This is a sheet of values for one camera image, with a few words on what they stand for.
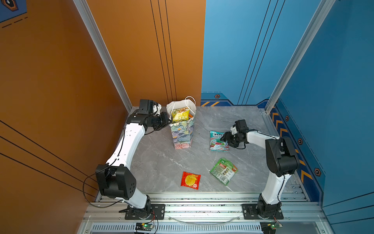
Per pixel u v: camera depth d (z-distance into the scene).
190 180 0.83
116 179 0.42
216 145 0.96
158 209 0.75
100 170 0.41
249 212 0.73
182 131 0.84
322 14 0.71
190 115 0.91
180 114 0.87
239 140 0.81
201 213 0.75
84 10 0.70
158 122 0.69
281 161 0.51
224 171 0.87
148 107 0.63
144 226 0.71
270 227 0.70
